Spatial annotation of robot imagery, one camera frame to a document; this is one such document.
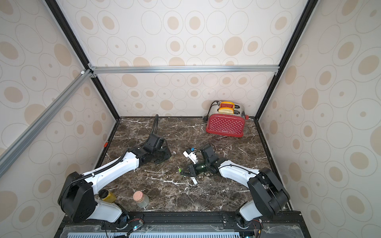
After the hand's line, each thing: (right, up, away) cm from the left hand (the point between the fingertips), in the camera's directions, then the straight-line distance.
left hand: (175, 153), depth 83 cm
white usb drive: (+11, -17, +4) cm, 20 cm away
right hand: (+4, -12, -5) cm, 13 cm away
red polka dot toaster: (+32, +21, +14) cm, 41 cm away
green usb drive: (+3, -8, -5) cm, 10 cm away
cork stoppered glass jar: (-15, -20, -11) cm, 28 cm away
